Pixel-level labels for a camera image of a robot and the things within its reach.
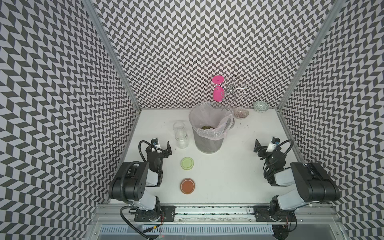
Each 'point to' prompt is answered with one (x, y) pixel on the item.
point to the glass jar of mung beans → (179, 126)
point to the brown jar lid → (187, 186)
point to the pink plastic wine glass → (218, 90)
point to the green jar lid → (187, 163)
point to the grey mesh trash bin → (207, 144)
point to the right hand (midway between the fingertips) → (263, 142)
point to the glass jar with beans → (182, 141)
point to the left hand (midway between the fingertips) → (160, 142)
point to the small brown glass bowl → (241, 112)
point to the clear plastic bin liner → (210, 120)
